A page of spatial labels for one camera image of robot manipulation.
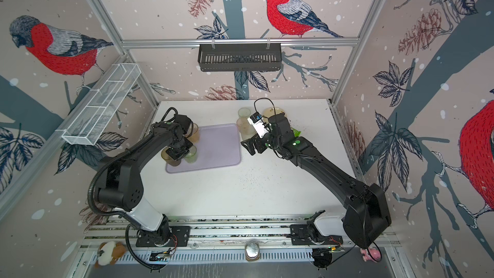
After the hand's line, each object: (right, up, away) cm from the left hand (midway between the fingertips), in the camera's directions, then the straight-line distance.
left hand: (186, 153), depth 88 cm
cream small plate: (+42, +21, +29) cm, 55 cm away
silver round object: (+31, -28, -25) cm, 49 cm away
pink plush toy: (+73, -34, -20) cm, 83 cm away
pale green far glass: (+26, +20, +21) cm, 39 cm away
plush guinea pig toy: (-22, -33, -20) cm, 44 cm away
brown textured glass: (-2, +5, -16) cm, 16 cm away
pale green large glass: (+28, +11, +13) cm, 32 cm away
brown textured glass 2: (-5, -1, -9) cm, 10 cm away
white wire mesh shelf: (-32, +15, -16) cm, 38 cm away
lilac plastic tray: (+13, +1, +12) cm, 18 cm away
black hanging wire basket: (+24, +51, +18) cm, 59 cm away
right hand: (+30, +8, -10) cm, 32 cm away
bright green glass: (+2, -3, +1) cm, 3 cm away
